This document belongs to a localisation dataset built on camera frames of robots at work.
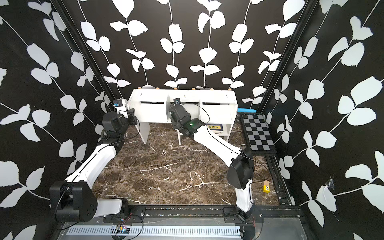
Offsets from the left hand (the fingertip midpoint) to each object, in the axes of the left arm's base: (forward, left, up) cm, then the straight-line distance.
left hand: (134, 106), depth 79 cm
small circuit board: (-52, +5, -32) cm, 61 cm away
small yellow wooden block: (-37, -71, -29) cm, 85 cm away
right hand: (-3, -22, -4) cm, 23 cm away
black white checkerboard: (-2, -78, -29) cm, 83 cm away
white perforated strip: (-54, -15, -31) cm, 64 cm away
